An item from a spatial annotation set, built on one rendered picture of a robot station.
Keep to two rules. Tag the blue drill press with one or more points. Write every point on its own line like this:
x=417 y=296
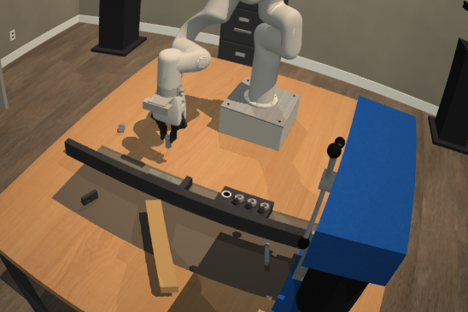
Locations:
x=364 y=230

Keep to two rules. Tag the tan wooden bar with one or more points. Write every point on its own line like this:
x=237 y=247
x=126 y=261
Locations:
x=161 y=249

